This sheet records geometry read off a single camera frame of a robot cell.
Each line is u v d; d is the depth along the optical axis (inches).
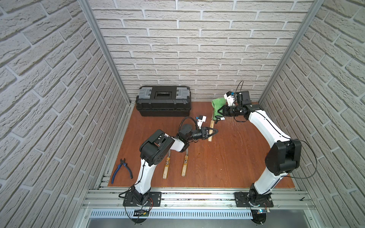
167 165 33.2
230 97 31.0
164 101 38.4
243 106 26.1
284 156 18.0
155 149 21.3
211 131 31.9
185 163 33.5
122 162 33.6
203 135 30.1
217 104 32.7
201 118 32.6
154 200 28.8
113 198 29.3
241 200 29.0
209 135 31.0
